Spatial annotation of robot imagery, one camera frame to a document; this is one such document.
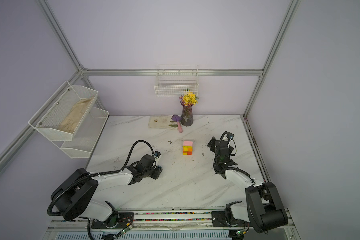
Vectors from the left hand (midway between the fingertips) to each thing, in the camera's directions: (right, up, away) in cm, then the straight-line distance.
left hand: (157, 169), depth 91 cm
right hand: (+37, +19, -2) cm, 42 cm away
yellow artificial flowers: (+20, +46, +7) cm, 50 cm away
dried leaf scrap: (+6, +16, +14) cm, 22 cm away
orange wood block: (+20, +12, +5) cm, 24 cm away
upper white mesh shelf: (-49, +34, -11) cm, 60 cm away
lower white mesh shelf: (-46, +18, +2) cm, 50 cm away
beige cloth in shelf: (-43, +34, -10) cm, 55 cm away
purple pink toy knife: (+11, +34, +28) cm, 45 cm away
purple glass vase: (+19, +33, +17) cm, 42 cm away
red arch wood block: (+19, +9, +7) cm, 23 cm away
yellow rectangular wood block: (+17, +13, +5) cm, 22 cm away
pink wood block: (+19, +16, +1) cm, 25 cm away
